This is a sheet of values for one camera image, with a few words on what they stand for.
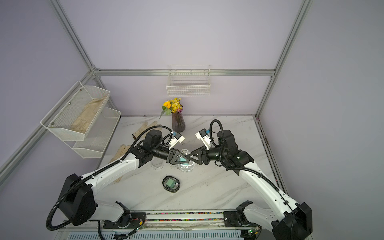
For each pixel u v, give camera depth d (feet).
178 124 3.49
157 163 2.99
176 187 2.72
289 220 1.26
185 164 2.20
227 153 1.85
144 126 3.76
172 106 3.05
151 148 2.09
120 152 3.22
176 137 2.21
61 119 2.27
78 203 1.35
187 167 2.29
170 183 2.75
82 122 2.50
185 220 2.45
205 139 2.07
